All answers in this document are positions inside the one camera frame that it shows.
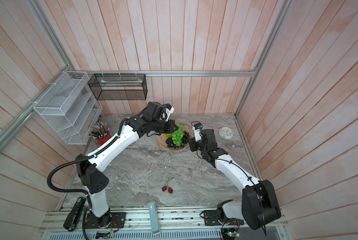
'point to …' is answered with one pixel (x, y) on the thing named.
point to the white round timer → (226, 132)
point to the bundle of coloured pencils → (100, 131)
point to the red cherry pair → (165, 187)
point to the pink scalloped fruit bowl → (162, 137)
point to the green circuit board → (233, 234)
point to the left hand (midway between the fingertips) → (178, 131)
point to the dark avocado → (169, 141)
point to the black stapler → (71, 221)
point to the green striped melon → (169, 135)
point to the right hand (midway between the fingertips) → (191, 138)
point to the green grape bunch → (177, 136)
